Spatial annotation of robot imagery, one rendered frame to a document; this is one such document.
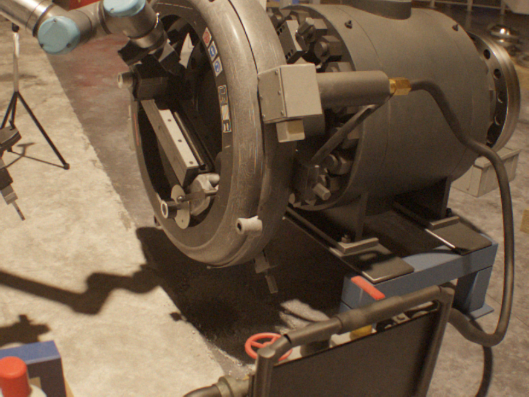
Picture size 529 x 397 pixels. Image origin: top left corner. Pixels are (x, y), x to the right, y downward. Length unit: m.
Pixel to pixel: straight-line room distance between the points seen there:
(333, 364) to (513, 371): 0.97
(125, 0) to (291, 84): 0.47
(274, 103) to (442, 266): 0.80
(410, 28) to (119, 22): 0.80
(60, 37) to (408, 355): 0.97
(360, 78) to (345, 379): 0.64
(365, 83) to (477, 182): 1.70
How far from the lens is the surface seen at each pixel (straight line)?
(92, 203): 2.69
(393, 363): 1.16
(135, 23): 1.57
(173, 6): 1.66
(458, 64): 1.90
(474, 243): 2.01
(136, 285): 2.12
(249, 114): 1.38
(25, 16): 1.51
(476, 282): 2.07
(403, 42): 1.80
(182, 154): 1.63
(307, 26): 1.38
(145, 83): 1.71
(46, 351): 0.86
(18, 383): 0.66
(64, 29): 1.46
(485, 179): 3.09
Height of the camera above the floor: 1.11
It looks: 22 degrees down
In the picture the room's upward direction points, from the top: 4 degrees clockwise
